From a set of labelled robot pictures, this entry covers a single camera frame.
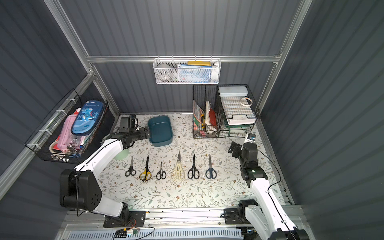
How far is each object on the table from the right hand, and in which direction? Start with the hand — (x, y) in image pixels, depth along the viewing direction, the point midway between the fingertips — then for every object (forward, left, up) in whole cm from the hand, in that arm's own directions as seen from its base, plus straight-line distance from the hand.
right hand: (243, 144), depth 81 cm
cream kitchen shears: (-9, +36, -17) cm, 41 cm away
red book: (+37, +14, -17) cm, 43 cm away
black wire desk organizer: (+41, +6, -15) cm, 44 cm away
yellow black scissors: (-11, +56, -17) cm, 60 cm away
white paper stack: (+17, -1, +1) cm, 17 cm away
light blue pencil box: (+40, 0, +5) cm, 40 cm away
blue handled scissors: (-9, +17, -18) cm, 26 cm away
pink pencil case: (-6, +85, +14) cm, 87 cm away
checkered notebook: (+24, +2, +3) cm, 24 cm away
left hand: (+9, +57, -1) cm, 58 cm away
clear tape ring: (+34, -8, +1) cm, 35 cm away
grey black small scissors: (-9, +65, -17) cm, 68 cm away
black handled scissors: (-9, +27, -17) cm, 34 cm away
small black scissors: (-10, +47, -17) cm, 51 cm away
